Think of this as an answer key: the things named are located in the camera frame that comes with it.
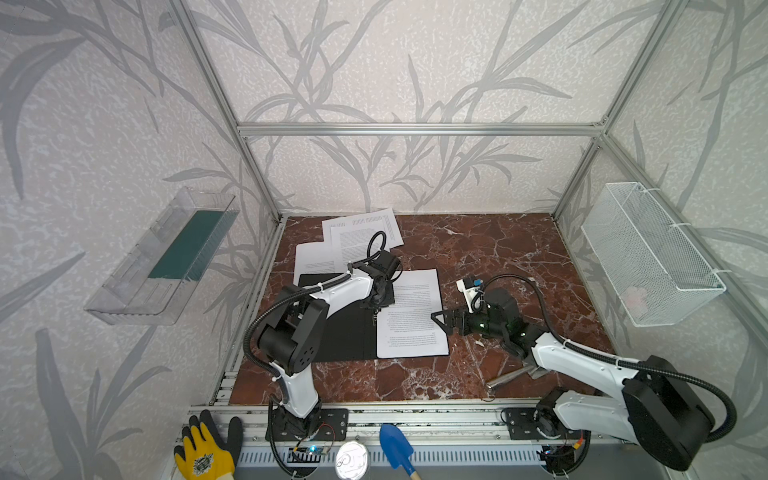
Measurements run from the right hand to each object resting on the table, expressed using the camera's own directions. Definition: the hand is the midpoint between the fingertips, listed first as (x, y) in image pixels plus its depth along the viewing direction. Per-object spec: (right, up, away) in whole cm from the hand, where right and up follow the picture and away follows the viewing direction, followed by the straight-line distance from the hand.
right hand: (442, 305), depth 83 cm
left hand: (-16, +1, +11) cm, 19 cm away
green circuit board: (-35, -34, -10) cm, 50 cm away
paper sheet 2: (-22, +28, +38) cm, 52 cm away
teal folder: (-26, -9, +6) cm, 28 cm away
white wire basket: (+43, +10, -21) cm, 49 cm away
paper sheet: (-10, -9, +8) cm, 15 cm away
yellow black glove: (-57, -31, -15) cm, 67 cm away
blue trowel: (-12, -32, -12) cm, 36 cm away
